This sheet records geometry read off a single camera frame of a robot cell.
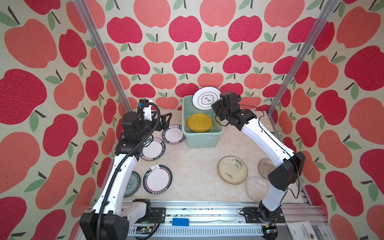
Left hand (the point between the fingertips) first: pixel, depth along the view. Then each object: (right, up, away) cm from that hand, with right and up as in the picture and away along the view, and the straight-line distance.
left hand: (166, 114), depth 70 cm
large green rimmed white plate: (-8, -37, +16) cm, 41 cm away
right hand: (+25, +7, +9) cm, 28 cm away
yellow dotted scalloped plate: (+18, -3, +44) cm, 48 cm away
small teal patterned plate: (-21, -40, +14) cm, 47 cm away
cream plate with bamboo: (+38, -33, +20) cm, 54 cm away
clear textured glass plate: (+50, -40, +13) cm, 65 cm away
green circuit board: (-11, -57, +1) cm, 58 cm away
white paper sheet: (+64, -55, -2) cm, 84 cm away
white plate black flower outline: (+20, +11, +16) cm, 27 cm away
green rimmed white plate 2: (-1, -12, +37) cm, 39 cm away
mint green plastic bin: (+20, -14, +20) cm, 32 cm away
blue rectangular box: (+7, -52, 0) cm, 53 cm away
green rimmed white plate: (-14, -22, +29) cm, 39 cm away
